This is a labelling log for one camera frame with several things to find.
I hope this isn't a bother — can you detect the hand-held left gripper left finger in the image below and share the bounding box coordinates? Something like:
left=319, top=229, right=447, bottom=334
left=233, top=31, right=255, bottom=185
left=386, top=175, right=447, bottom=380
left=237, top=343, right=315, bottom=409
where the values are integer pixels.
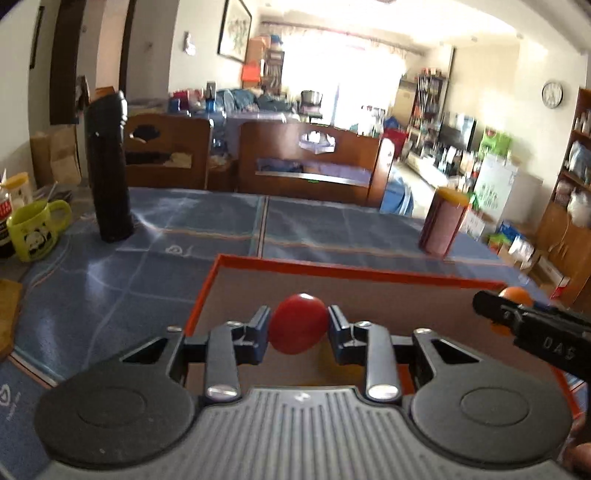
left=119, top=305, right=271, bottom=401

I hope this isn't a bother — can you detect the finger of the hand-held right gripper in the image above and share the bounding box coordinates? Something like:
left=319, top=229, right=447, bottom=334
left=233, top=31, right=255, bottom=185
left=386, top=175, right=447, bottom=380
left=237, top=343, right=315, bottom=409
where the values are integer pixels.
left=473, top=290, right=536, bottom=332

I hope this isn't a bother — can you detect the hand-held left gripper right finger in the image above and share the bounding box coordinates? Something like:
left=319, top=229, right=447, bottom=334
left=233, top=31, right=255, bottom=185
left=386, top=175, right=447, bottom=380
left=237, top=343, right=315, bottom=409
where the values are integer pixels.
left=327, top=304, right=483, bottom=402

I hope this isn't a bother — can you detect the orange fruit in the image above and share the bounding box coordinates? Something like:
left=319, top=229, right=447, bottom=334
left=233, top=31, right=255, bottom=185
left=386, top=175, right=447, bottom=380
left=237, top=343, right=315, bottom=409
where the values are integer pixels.
left=492, top=286, right=536, bottom=335

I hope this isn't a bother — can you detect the red tomato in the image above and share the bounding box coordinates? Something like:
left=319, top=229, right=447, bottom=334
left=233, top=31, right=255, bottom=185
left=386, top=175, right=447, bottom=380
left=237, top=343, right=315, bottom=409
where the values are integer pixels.
left=269, top=293, right=329, bottom=355

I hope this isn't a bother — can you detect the orange cardboard box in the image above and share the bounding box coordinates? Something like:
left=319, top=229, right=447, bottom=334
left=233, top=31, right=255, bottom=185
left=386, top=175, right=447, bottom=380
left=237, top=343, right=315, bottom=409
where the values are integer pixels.
left=185, top=254, right=585, bottom=418

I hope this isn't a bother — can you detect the red canister with yellow lid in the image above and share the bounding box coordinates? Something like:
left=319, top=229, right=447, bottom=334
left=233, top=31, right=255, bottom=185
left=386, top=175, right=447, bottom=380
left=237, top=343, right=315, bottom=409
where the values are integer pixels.
left=419, top=187, right=469, bottom=257

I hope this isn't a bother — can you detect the wooden cabinet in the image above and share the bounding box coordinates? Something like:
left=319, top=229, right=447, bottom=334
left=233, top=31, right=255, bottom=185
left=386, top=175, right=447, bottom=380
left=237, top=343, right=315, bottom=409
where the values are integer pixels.
left=531, top=88, right=591, bottom=308

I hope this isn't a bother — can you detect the white printed box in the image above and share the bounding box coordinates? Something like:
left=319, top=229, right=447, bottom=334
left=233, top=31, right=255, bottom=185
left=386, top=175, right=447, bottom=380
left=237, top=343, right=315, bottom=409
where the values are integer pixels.
left=471, top=154, right=519, bottom=223

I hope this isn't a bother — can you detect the blue patterned tablecloth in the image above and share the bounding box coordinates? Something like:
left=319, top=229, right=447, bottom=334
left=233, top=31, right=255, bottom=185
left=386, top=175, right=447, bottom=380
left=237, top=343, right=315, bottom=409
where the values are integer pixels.
left=0, top=187, right=550, bottom=480

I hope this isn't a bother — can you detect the green box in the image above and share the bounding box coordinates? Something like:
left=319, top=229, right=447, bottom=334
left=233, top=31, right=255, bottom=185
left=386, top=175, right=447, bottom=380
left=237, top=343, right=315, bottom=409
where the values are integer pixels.
left=478, top=129, right=514, bottom=162

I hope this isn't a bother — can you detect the black monitor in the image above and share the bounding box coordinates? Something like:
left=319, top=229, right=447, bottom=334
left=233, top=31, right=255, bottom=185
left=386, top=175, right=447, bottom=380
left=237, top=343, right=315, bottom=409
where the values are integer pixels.
left=438, top=113, right=477, bottom=154

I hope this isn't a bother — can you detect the wooden chair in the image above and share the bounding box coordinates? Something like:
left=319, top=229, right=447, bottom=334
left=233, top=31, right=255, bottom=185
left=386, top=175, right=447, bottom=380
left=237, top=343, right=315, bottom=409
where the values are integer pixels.
left=238, top=121, right=394, bottom=208
left=122, top=113, right=213, bottom=190

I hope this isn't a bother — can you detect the tall bookshelf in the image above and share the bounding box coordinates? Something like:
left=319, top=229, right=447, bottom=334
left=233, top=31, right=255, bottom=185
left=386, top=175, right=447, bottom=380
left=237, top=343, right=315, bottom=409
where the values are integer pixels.
left=410, top=74, right=450, bottom=139

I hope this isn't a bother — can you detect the black thermos bottle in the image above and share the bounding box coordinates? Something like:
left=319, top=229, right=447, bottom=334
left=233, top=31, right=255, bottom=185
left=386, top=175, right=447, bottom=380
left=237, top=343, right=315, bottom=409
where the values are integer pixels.
left=83, top=91, right=134, bottom=243

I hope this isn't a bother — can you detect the green panda mug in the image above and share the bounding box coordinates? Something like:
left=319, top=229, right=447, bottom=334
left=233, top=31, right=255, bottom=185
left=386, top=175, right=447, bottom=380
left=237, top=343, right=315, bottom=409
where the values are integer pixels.
left=6, top=199, right=73, bottom=263

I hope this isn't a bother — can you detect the wooden board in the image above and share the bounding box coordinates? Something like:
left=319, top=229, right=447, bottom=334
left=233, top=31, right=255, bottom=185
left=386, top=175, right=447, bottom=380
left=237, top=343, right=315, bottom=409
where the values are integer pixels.
left=0, top=278, right=24, bottom=361

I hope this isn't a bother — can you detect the brown paper bag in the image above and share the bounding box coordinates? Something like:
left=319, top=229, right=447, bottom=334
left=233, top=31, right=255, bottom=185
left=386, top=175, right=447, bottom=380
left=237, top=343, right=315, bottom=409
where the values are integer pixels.
left=30, top=124, right=83, bottom=186

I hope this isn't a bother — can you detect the clear bottle with black cap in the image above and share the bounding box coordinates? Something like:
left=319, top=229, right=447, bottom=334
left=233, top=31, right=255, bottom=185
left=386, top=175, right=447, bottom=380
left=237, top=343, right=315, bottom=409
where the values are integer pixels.
left=0, top=187, right=14, bottom=259

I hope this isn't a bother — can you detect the jar with yellow lid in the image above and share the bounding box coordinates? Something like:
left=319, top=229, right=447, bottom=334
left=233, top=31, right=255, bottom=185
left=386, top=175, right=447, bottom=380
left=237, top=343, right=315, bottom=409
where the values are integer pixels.
left=0, top=172, right=35, bottom=217

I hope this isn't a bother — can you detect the round wall clock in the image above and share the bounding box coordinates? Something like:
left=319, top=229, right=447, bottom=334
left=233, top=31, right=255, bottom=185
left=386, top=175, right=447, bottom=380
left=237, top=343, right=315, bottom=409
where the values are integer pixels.
left=542, top=80, right=564, bottom=109

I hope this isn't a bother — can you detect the framed wall painting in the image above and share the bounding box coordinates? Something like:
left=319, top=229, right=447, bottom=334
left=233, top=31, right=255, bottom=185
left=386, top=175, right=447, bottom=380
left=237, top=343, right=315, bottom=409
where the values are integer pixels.
left=217, top=0, right=253, bottom=64

